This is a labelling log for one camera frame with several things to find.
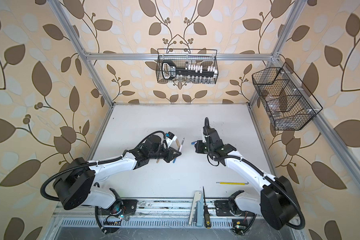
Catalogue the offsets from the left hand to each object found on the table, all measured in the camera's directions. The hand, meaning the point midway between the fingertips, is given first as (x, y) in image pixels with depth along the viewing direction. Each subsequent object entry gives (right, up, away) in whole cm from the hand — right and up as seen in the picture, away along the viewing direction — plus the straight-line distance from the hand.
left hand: (181, 152), depth 80 cm
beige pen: (-15, -8, +10) cm, 20 cm away
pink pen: (0, +4, +1) cm, 4 cm away
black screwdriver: (+12, -28, -11) cm, 33 cm away
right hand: (+8, +3, +3) cm, 9 cm away
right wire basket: (+54, +27, -7) cm, 60 cm away
